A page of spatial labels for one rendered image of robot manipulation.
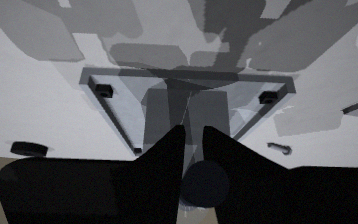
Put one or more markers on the black ring spacer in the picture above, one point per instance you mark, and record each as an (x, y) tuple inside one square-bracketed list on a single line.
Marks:
[(29, 149)]

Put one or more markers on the dark grey bolt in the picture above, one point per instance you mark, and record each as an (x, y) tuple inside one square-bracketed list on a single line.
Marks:
[(285, 150)]

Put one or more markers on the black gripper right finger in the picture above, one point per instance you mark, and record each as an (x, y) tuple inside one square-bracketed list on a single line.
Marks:
[(292, 196)]

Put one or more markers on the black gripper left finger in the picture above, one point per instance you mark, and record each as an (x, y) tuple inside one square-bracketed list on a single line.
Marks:
[(41, 190)]

